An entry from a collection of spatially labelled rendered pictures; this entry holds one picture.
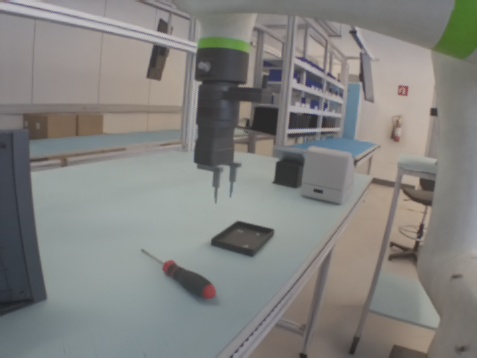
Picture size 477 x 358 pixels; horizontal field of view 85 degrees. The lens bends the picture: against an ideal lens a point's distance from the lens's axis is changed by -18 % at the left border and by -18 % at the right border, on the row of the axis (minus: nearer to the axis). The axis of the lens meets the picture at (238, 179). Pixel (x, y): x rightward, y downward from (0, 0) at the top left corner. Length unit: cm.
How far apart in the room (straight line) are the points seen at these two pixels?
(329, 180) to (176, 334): 64
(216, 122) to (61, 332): 37
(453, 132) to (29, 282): 66
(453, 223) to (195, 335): 46
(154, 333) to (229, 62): 40
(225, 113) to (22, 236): 35
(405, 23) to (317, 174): 58
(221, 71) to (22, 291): 42
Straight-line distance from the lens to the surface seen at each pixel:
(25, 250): 39
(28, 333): 39
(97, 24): 113
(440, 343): 56
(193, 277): 41
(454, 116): 58
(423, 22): 40
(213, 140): 52
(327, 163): 87
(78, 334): 37
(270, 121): 299
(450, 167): 59
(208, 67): 51
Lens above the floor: 124
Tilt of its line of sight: 13 degrees down
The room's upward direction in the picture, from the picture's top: 5 degrees clockwise
